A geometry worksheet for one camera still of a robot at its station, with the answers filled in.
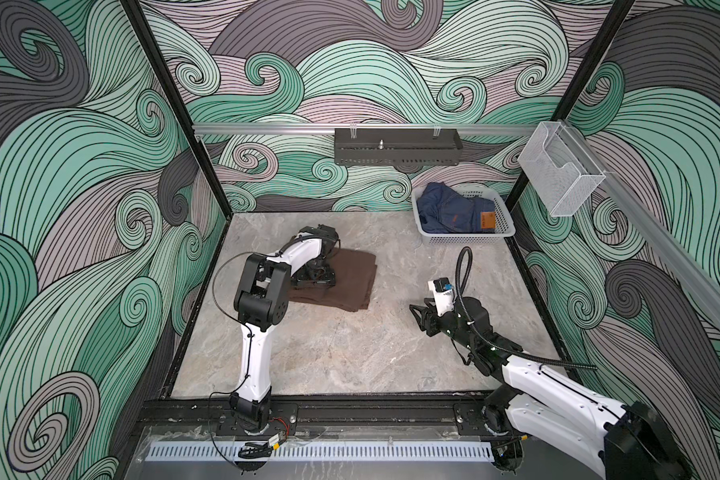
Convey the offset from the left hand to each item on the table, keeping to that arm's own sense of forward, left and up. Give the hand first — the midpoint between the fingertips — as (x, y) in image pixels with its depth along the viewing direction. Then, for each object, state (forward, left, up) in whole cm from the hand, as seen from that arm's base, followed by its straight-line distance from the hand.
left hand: (315, 284), depth 97 cm
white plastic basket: (+22, -68, +7) cm, 72 cm away
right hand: (-12, -31, +10) cm, 35 cm away
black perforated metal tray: (+31, -26, +32) cm, 52 cm away
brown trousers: (+3, -13, +1) cm, 14 cm away
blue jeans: (+29, -46, +7) cm, 55 cm away
